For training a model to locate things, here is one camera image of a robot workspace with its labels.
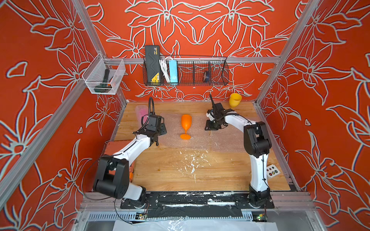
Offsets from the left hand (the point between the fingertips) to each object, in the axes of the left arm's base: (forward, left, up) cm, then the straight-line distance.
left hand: (161, 126), depth 91 cm
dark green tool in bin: (+10, +31, +23) cm, 40 cm away
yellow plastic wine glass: (+24, -50, +4) cm, 56 cm away
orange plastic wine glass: (+10, -16, -5) cm, 20 cm away
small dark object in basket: (+29, -28, +21) cm, 46 cm away
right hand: (+6, -29, -8) cm, 30 cm away
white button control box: (-21, -67, -8) cm, 71 cm away
